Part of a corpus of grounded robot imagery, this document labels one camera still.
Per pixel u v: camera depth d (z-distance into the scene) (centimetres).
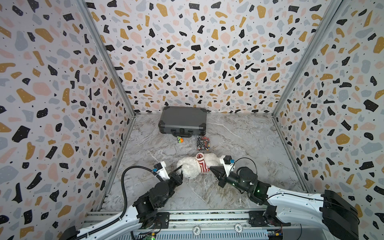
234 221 75
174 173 68
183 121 103
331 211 43
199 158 78
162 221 73
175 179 66
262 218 74
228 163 64
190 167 72
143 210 57
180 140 103
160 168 68
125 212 54
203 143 100
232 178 66
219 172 69
